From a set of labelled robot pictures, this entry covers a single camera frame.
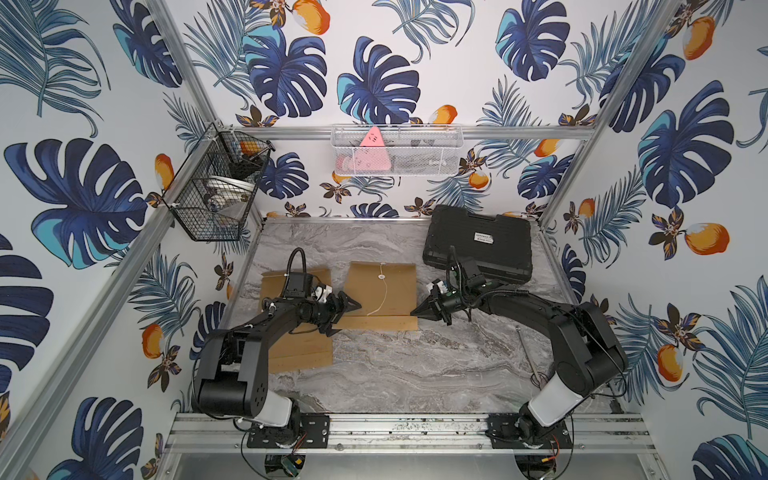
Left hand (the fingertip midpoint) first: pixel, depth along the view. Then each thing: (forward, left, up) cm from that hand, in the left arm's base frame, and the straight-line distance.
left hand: (353, 309), depth 86 cm
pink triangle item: (+38, -2, +26) cm, 46 cm away
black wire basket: (+27, +45, +18) cm, 56 cm away
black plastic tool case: (+31, -49, -3) cm, 58 cm away
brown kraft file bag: (+8, -9, -3) cm, 12 cm away
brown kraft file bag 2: (-11, +15, -7) cm, 20 cm away
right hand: (-2, -16, +3) cm, 17 cm away
